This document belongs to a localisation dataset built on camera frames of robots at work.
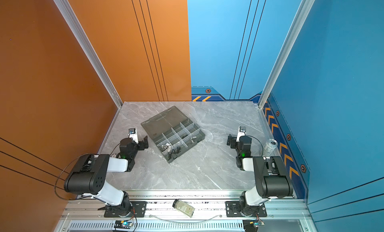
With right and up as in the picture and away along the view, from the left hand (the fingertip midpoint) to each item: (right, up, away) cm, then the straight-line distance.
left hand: (139, 135), depth 95 cm
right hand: (+62, 0, 0) cm, 62 cm away
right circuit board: (+63, -40, -24) cm, 78 cm away
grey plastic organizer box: (+20, +1, +7) cm, 21 cm away
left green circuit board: (+1, -40, -24) cm, 46 cm away
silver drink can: (+77, -5, -13) cm, 78 cm away
